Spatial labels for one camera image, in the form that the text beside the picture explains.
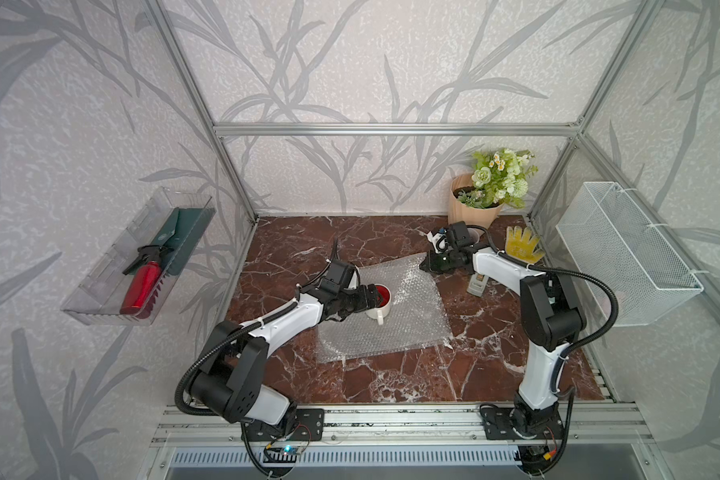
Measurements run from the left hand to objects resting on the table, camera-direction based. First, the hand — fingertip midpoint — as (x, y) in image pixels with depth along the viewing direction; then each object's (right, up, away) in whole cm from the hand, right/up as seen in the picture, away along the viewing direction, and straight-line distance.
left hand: (373, 301), depth 87 cm
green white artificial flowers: (+40, +38, +7) cm, 55 cm away
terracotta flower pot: (+30, +28, +16) cm, 44 cm away
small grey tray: (+34, +4, +9) cm, 35 cm away
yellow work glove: (+55, +17, +26) cm, 63 cm away
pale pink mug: (+27, +19, -9) cm, 34 cm away
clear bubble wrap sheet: (+13, -7, +4) cm, 15 cm away
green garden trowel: (-46, +19, -16) cm, 52 cm away
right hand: (+15, +10, +10) cm, 20 cm away
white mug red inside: (+3, 0, -2) cm, 4 cm away
